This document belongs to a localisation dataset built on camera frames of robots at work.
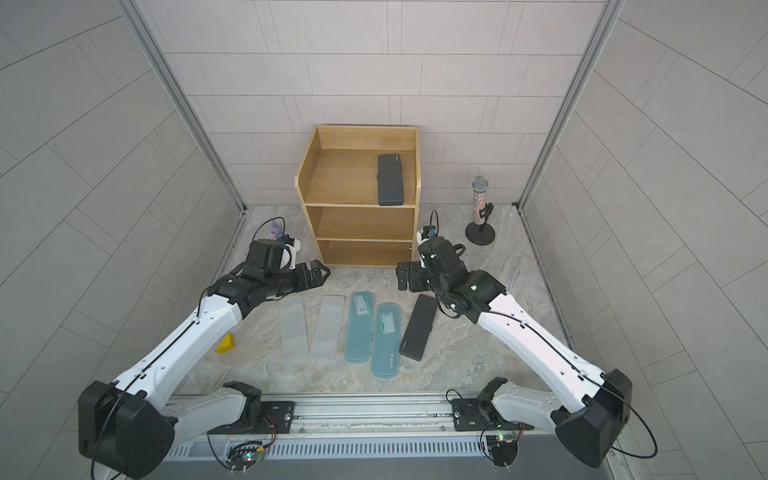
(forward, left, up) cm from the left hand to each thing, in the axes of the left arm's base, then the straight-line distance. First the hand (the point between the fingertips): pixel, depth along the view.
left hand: (325, 272), depth 80 cm
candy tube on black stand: (+25, -49, -12) cm, 56 cm away
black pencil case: (-9, -26, -14) cm, 31 cm away
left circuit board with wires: (-39, +14, -14) cm, 44 cm away
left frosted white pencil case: (-12, +9, -14) cm, 21 cm away
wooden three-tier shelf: (+18, -9, +15) cm, 25 cm away
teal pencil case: (-13, -9, -15) cm, 22 cm away
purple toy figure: (+25, +23, -12) cm, 36 cm away
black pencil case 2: (+21, -17, +16) cm, 32 cm away
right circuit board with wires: (-38, -45, -15) cm, 61 cm away
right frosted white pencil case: (-9, 0, -14) cm, 17 cm away
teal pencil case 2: (-14, -17, -15) cm, 27 cm away
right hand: (-2, -23, +6) cm, 23 cm away
